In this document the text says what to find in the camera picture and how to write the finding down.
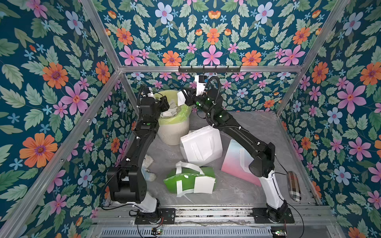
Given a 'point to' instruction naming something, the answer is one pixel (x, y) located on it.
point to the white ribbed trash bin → (171, 134)
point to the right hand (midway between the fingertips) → (188, 83)
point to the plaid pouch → (293, 186)
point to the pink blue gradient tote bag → (236, 161)
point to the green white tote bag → (181, 179)
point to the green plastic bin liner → (183, 117)
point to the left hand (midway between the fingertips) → (162, 96)
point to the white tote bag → (201, 147)
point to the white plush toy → (149, 176)
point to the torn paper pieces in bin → (171, 111)
